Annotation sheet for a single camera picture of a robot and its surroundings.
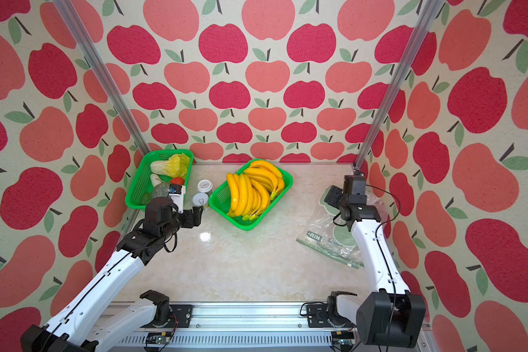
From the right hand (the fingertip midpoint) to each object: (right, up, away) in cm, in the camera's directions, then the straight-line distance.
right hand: (341, 199), depth 81 cm
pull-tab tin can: (-59, -1, +19) cm, 62 cm away
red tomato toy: (-72, +7, +26) cm, 77 cm away
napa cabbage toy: (-73, +15, +27) cm, 79 cm away
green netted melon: (-75, +3, +14) cm, 77 cm away
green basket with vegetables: (-90, +7, +25) cm, 94 cm away
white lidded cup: (-58, +5, +22) cm, 62 cm away
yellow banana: (-29, -1, +16) cm, 33 cm away
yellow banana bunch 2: (-36, 0, +10) cm, 38 cm away
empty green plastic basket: (-50, -3, +20) cm, 54 cm away
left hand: (-54, -3, -3) cm, 54 cm away
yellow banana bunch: (-27, +10, +23) cm, 37 cm away
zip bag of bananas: (0, -17, +5) cm, 18 cm away
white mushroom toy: (-85, +8, +29) cm, 90 cm away
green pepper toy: (-85, -1, +20) cm, 87 cm away
